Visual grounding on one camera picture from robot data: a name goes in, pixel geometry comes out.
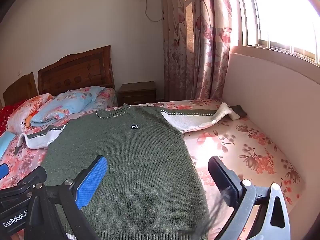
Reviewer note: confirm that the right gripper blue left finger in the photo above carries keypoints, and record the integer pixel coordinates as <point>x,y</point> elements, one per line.
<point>74,194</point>

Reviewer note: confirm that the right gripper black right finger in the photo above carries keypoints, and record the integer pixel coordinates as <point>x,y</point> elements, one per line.
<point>271,220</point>

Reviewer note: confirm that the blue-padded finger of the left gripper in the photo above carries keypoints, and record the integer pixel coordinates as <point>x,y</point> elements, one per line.
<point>4,170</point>

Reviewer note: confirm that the green knit sweater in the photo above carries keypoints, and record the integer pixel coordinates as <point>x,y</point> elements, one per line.
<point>151,189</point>

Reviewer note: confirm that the light blue cloth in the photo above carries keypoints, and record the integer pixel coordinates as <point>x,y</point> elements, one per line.
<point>5,140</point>

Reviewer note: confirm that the pink floral pillow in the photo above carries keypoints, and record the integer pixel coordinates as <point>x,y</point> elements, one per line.
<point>19,121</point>

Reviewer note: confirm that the red dotted cloth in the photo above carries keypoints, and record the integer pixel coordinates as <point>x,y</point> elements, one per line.
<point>6,112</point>

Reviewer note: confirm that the floral pink bed sheet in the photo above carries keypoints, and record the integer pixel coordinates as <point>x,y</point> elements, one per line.
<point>241,147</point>

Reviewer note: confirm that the light blue folded quilt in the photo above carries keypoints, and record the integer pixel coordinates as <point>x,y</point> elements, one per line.
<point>67,103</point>

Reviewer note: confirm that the dark wooden nightstand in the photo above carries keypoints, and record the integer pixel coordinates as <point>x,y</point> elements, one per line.
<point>137,93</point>

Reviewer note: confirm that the brown wooden headboard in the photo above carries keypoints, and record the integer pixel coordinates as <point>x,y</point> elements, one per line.
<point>75,71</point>

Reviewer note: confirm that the window with metal bars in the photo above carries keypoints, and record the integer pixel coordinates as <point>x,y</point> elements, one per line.
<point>290,26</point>

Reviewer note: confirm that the floral pink curtain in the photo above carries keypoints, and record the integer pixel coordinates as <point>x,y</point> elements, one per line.
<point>197,37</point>

